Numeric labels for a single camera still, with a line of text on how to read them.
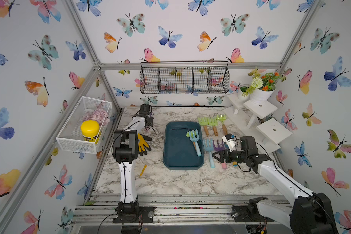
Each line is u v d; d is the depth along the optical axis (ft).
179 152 3.18
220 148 3.24
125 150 1.98
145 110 2.90
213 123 3.67
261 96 2.87
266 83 2.73
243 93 2.84
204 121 3.76
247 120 3.63
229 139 2.47
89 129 2.09
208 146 3.26
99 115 2.27
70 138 1.97
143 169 2.91
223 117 3.76
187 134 3.42
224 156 2.37
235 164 2.36
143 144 3.23
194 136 3.34
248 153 2.12
